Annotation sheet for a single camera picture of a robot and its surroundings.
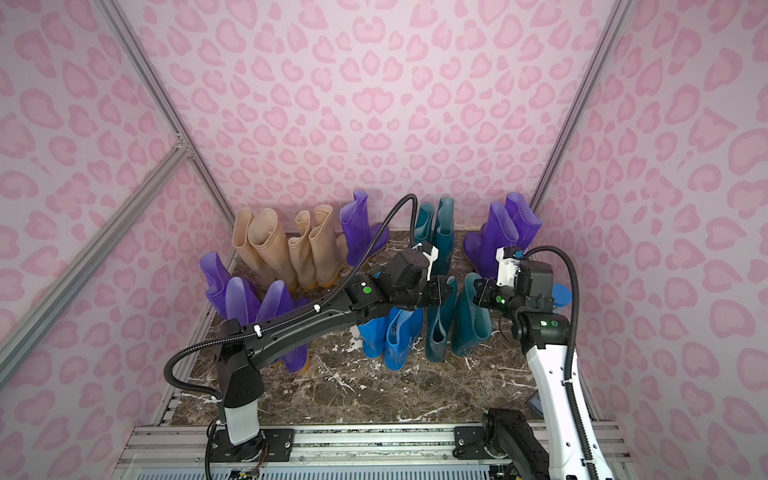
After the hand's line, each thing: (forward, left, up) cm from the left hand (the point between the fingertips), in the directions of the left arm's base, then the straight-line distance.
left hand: (461, 294), depth 70 cm
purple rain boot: (+7, +60, -2) cm, 61 cm away
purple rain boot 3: (-1, +43, -2) cm, 43 cm away
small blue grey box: (-18, -21, -25) cm, 37 cm away
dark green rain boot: (+26, +7, -3) cm, 27 cm away
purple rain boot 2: (0, +52, -2) cm, 52 cm away
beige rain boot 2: (+18, +42, -7) cm, 47 cm away
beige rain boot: (+17, +58, -1) cm, 60 cm away
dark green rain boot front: (+20, +2, -2) cm, 20 cm away
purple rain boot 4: (+28, +26, -8) cm, 39 cm away
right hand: (+4, -4, -1) cm, 6 cm away
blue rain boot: (-2, +21, -18) cm, 28 cm away
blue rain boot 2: (-7, +14, -2) cm, 15 cm away
